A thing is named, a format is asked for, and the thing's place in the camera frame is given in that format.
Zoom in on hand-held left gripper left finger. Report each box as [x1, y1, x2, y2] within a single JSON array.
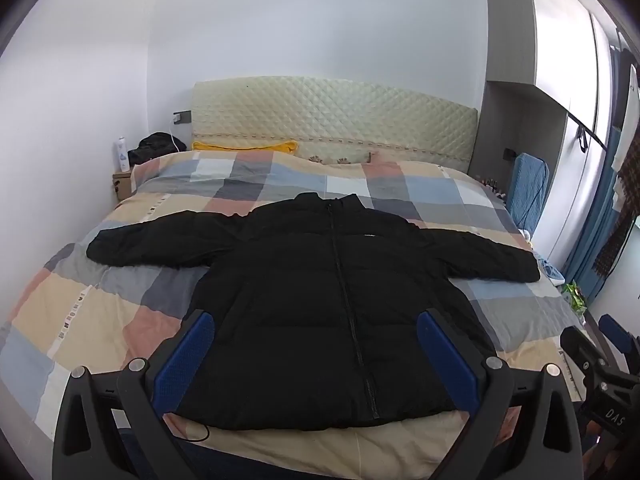
[[52, 309, 216, 480]]

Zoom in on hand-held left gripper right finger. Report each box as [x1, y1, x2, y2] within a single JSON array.
[[416, 308, 584, 480]]

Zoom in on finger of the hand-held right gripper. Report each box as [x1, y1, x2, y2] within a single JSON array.
[[559, 325, 603, 386], [598, 314, 640, 357]]

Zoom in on black puffer jacket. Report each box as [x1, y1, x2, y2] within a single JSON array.
[[86, 192, 542, 444]]

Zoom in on green plastic bag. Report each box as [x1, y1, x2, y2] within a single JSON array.
[[562, 282, 589, 317]]

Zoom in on checkered bed sheet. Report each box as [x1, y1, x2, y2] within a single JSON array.
[[0, 150, 587, 480]]

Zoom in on light blue shoe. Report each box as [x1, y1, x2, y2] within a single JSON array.
[[532, 252, 566, 284]]

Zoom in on brown plaid hanging garment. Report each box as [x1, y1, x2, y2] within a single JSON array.
[[594, 160, 640, 277]]

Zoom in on wooden bedside table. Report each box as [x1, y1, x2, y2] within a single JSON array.
[[112, 170, 136, 204]]

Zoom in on white hanging garment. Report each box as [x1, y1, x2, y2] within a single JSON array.
[[611, 62, 640, 172]]

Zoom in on black bag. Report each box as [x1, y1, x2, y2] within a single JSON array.
[[128, 132, 188, 166]]

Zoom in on cream quilted headboard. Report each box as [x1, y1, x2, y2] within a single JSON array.
[[191, 76, 479, 166]]

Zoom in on white and grey wardrobe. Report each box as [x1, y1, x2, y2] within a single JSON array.
[[470, 0, 627, 272]]

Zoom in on black cable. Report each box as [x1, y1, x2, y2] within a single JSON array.
[[520, 159, 545, 227]]

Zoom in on black clothes rail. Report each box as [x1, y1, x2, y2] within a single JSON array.
[[567, 110, 609, 152]]

